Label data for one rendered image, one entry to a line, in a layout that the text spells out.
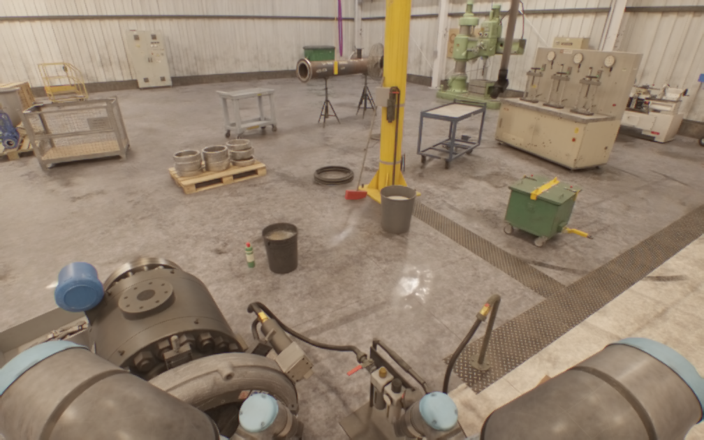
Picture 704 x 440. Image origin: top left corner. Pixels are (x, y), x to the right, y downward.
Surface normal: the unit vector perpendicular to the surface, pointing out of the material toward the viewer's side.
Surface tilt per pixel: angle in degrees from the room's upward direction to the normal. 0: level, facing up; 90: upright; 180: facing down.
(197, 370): 10
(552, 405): 38
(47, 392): 15
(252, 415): 20
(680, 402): 45
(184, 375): 3
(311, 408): 0
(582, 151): 90
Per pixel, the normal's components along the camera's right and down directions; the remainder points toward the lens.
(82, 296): 0.60, 0.38
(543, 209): -0.76, 0.30
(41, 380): -0.10, -0.73
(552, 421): -0.58, -0.65
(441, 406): 0.15, -0.69
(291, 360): -0.30, -0.70
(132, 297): 0.00, -0.88
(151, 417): 0.61, -0.69
